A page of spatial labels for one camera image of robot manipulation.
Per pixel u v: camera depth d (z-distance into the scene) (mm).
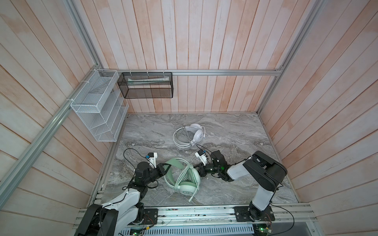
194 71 969
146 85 1046
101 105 713
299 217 733
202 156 817
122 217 528
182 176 827
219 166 739
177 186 744
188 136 979
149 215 733
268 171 501
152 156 794
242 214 733
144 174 664
